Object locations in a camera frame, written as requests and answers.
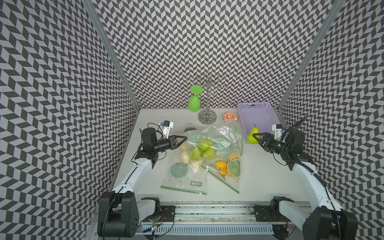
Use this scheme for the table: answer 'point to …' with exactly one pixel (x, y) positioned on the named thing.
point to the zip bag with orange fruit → (228, 169)
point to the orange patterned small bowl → (230, 115)
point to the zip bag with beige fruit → (183, 175)
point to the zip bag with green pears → (221, 140)
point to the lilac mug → (190, 127)
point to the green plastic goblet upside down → (194, 102)
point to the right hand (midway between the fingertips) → (254, 140)
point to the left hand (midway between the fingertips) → (186, 139)
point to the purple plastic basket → (260, 114)
